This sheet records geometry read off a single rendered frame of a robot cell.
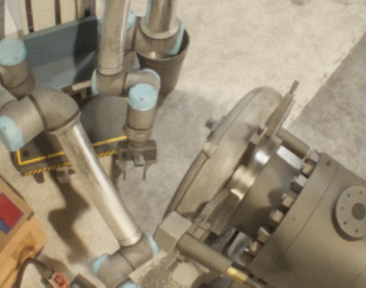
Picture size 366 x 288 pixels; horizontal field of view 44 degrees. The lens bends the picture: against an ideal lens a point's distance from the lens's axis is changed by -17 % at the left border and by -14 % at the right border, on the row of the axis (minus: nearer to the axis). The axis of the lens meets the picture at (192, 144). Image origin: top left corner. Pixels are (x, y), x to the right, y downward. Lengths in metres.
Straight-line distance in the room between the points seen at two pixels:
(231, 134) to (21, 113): 0.75
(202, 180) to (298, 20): 2.12
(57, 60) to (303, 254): 1.30
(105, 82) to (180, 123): 1.21
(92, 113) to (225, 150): 0.97
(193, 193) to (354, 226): 0.61
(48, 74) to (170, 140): 0.97
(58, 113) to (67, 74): 0.76
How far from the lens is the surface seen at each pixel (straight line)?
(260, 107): 1.80
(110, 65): 1.67
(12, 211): 2.16
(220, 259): 1.72
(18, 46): 1.92
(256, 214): 1.91
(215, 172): 1.69
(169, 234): 1.70
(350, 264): 1.82
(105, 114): 2.49
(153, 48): 1.94
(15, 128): 1.34
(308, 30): 3.57
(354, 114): 3.24
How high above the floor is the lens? 2.43
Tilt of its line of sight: 60 degrees down
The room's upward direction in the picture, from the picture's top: 13 degrees clockwise
